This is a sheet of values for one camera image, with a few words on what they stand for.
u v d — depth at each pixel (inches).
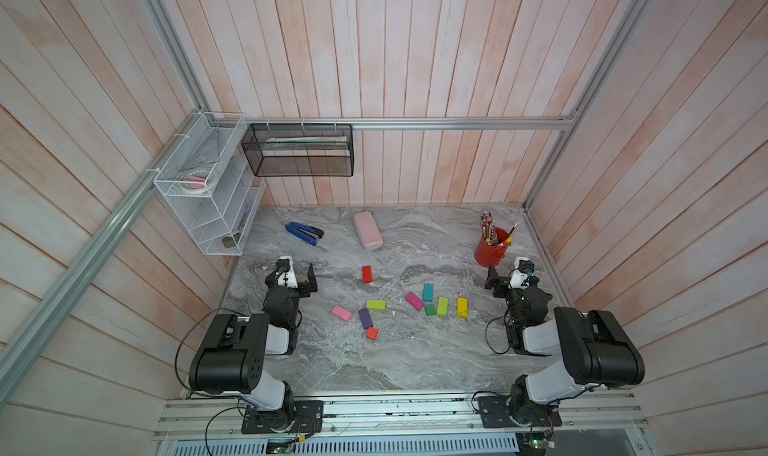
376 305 36.7
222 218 30.5
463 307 36.5
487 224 36.3
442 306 36.5
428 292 38.4
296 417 28.6
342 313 35.7
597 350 17.8
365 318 35.6
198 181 28.7
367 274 39.5
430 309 36.3
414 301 36.7
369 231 43.0
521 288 30.7
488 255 38.7
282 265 29.9
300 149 40.8
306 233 43.5
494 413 28.7
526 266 29.9
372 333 34.6
